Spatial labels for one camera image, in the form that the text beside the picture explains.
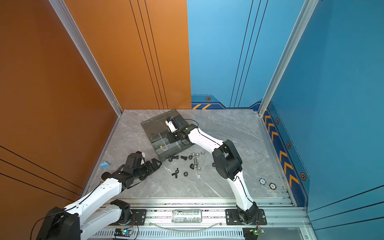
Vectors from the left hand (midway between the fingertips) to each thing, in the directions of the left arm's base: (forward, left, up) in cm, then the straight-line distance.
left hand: (158, 165), depth 86 cm
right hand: (+16, -5, +6) cm, 18 cm away
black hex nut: (-3, -16, -5) cm, 17 cm away
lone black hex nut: (+3, -33, -4) cm, 33 cm away
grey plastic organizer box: (+30, +7, -4) cm, 31 cm away
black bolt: (+7, -15, -4) cm, 17 cm away
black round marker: (-10, -65, -4) cm, 66 cm away
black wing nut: (-2, -11, -5) cm, 12 cm away
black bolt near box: (+6, -6, -3) cm, 9 cm away
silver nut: (+10, -23, -5) cm, 25 cm away
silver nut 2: (+11, -26, -5) cm, 29 cm away
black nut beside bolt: (+2, -19, -5) cm, 20 cm away
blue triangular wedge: (+2, +34, -4) cm, 34 cm away
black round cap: (-8, +25, +5) cm, 27 cm away
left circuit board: (-31, +12, -7) cm, 34 cm away
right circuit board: (-31, -49, -6) cm, 59 cm away
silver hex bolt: (+3, -22, -4) cm, 22 cm away
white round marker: (-7, -61, -4) cm, 61 cm away
